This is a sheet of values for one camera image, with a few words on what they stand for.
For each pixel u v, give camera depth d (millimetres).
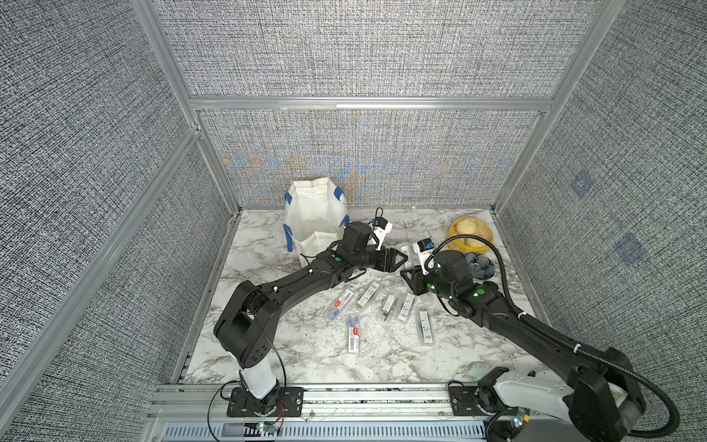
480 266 957
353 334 836
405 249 794
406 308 897
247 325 451
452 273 605
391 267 731
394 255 732
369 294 923
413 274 703
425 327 854
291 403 735
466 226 1033
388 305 900
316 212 1074
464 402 731
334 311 896
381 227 742
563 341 449
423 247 706
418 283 705
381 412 732
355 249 663
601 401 400
